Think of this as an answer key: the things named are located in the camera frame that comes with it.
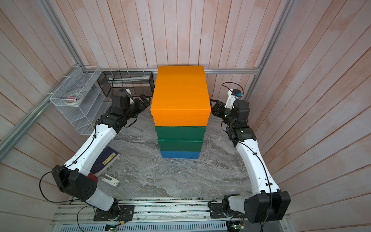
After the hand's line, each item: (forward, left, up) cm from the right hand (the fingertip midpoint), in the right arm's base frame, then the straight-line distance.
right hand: (211, 100), depth 72 cm
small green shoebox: (-15, +16, -16) cm, 27 cm away
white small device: (-30, +57, -35) cm, 73 cm away
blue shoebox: (-12, +16, -37) cm, 42 cm away
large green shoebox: (-14, +16, -7) cm, 22 cm away
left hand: (+2, +34, -4) cm, 35 cm away
